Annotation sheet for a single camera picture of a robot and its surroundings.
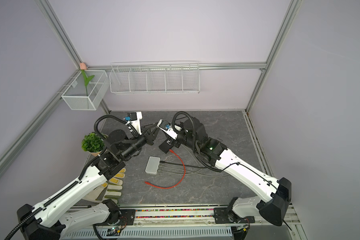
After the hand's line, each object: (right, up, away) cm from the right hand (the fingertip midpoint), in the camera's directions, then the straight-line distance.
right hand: (166, 127), depth 66 cm
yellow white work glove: (-33, -35, +15) cm, 50 cm away
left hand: (-2, 0, -2) cm, 3 cm away
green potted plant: (-45, -10, +19) cm, 49 cm away
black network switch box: (-5, -14, +33) cm, 36 cm away
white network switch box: (-12, -23, +23) cm, 35 cm away
